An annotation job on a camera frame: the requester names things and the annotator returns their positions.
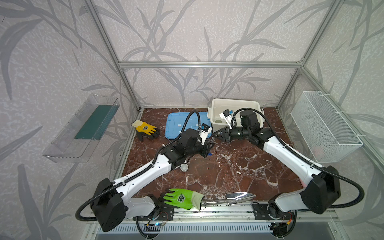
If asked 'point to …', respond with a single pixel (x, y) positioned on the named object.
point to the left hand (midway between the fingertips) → (215, 140)
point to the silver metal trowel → (231, 198)
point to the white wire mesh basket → (327, 136)
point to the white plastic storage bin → (218, 105)
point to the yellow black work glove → (143, 129)
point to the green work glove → (183, 198)
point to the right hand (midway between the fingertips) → (214, 129)
